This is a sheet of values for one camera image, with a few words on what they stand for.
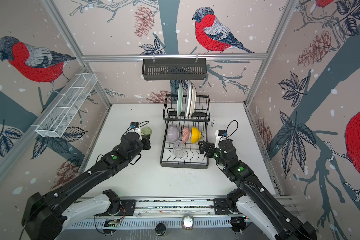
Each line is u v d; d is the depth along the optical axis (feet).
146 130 2.69
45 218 1.23
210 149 2.21
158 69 3.11
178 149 2.74
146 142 2.28
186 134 2.95
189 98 2.39
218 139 2.28
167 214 2.39
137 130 2.28
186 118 2.64
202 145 2.25
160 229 1.97
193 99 2.50
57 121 2.35
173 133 2.98
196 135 2.98
